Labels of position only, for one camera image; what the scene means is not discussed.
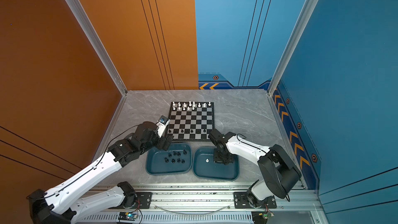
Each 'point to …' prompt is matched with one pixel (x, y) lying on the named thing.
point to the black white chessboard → (191, 121)
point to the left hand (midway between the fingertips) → (165, 130)
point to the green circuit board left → (129, 215)
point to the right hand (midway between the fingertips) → (218, 162)
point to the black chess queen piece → (184, 152)
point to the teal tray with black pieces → (155, 162)
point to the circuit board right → (261, 217)
